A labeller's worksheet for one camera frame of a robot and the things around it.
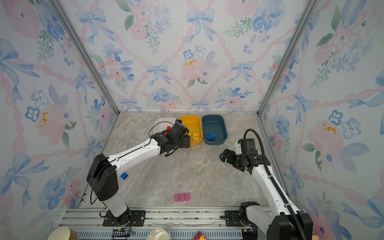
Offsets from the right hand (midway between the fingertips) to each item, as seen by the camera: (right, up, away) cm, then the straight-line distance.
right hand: (226, 158), depth 82 cm
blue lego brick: (-7, +9, +18) cm, 22 cm away
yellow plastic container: (-18, +20, +27) cm, 38 cm away
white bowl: (-34, -33, -12) cm, 49 cm away
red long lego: (-35, +16, +24) cm, 46 cm away
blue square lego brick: (-5, +12, +21) cm, 25 cm away
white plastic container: (-33, +19, -11) cm, 40 cm away
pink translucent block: (-21, -21, -1) cm, 30 cm away
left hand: (-22, +11, +3) cm, 25 cm away
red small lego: (-30, +14, -17) cm, 37 cm away
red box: (-15, -32, -16) cm, 38 cm away
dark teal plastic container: (-2, +19, +31) cm, 37 cm away
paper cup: (-74, -29, -18) cm, 81 cm away
